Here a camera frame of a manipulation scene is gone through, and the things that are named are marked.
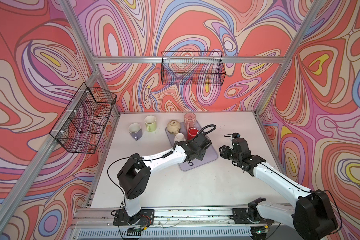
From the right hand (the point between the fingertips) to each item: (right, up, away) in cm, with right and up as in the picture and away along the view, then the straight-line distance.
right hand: (223, 152), depth 87 cm
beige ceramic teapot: (-30, +15, +15) cm, 37 cm away
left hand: (-13, +1, -1) cm, 13 cm away
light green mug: (-47, +19, +18) cm, 54 cm away
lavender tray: (-5, -3, +9) cm, 11 cm away
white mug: (-26, +9, +7) cm, 28 cm away
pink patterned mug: (-19, +19, +15) cm, 31 cm away
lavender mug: (-57, +12, +17) cm, 61 cm away
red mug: (-18, +11, +12) cm, 24 cm away
